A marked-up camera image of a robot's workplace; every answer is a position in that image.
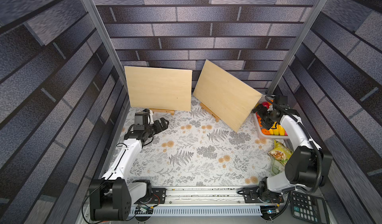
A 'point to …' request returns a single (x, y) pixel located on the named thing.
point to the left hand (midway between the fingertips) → (163, 123)
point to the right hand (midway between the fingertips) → (254, 114)
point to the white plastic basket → (266, 136)
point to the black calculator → (309, 207)
